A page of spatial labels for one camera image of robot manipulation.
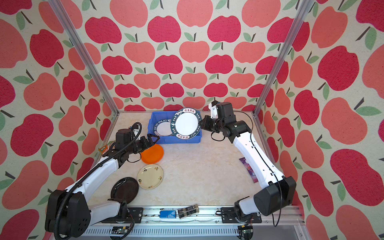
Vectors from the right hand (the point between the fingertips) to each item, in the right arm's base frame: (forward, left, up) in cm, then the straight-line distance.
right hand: (203, 121), depth 76 cm
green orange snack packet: (-7, +63, -26) cm, 69 cm away
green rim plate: (0, +9, -3) cm, 9 cm away
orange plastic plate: (-8, +31, -27) cm, 41 cm away
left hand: (-6, +25, -12) cm, 28 cm away
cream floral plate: (-20, +29, -29) cm, 46 cm away
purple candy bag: (-12, -31, -28) cm, 44 cm away
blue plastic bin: (+23, +37, -24) cm, 50 cm away
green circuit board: (-47, +37, -31) cm, 67 cm away
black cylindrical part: (-36, +4, -27) cm, 45 cm away
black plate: (-30, +40, -26) cm, 56 cm away
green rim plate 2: (+16, +30, -28) cm, 44 cm away
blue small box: (-39, +14, -26) cm, 49 cm away
